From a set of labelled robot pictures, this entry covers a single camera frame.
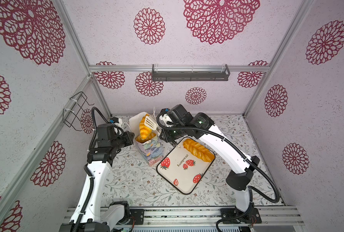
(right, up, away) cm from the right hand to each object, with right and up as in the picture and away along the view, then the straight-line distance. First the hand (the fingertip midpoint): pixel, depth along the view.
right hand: (160, 133), depth 69 cm
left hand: (-15, -2, +7) cm, 17 cm away
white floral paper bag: (-6, -11, +13) cm, 18 cm away
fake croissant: (-5, -2, +7) cm, 9 cm away
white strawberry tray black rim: (+13, -23, +22) cm, 34 cm away
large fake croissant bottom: (-8, +1, +5) cm, 10 cm away
